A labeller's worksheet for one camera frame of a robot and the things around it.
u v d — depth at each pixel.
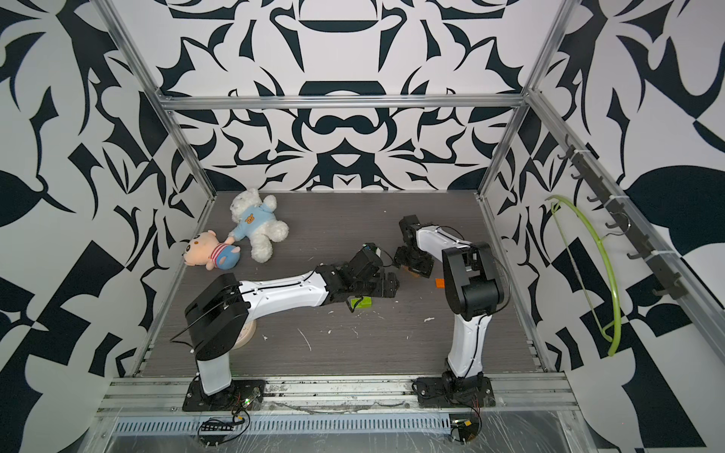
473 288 0.52
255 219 1.00
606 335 0.60
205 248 0.93
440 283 0.94
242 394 0.73
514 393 0.76
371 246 0.79
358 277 0.65
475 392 0.68
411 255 0.85
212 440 0.68
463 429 0.71
